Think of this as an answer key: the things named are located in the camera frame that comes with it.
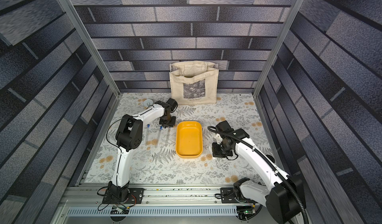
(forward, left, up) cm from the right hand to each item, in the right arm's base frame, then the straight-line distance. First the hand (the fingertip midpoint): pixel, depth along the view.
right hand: (214, 153), depth 79 cm
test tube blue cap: (+20, +34, -8) cm, 41 cm away
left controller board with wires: (-25, +47, -9) cm, 54 cm away
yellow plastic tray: (+12, +15, -8) cm, 20 cm away
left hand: (+23, +27, -8) cm, 37 cm away
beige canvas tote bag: (+41, +12, +15) cm, 45 cm away
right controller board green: (-25, -14, -10) cm, 30 cm away
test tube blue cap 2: (+14, +29, -8) cm, 33 cm away
